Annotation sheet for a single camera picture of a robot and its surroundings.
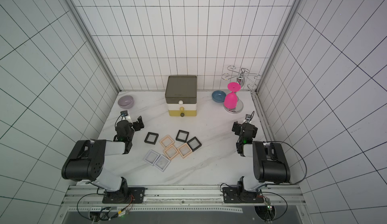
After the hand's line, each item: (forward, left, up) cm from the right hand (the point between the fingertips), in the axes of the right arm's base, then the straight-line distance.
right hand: (240, 121), depth 94 cm
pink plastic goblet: (+6, +8, +13) cm, 16 cm away
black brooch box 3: (-14, +29, -6) cm, 33 cm away
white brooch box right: (-28, +46, -5) cm, 54 cm away
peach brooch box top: (-15, +46, -5) cm, 49 cm away
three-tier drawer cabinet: (+6, +38, +15) cm, 41 cm away
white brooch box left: (-25, +53, -5) cm, 59 cm away
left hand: (-3, +69, +1) cm, 69 cm away
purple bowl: (+14, +82, -2) cm, 83 cm away
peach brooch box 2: (-19, +34, -5) cm, 40 cm away
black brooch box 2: (-10, +37, -5) cm, 39 cm away
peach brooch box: (-21, +42, -5) cm, 47 cm away
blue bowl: (+24, +12, -4) cm, 28 cm away
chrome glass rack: (+16, +2, +22) cm, 28 cm away
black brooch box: (-13, +56, -5) cm, 58 cm away
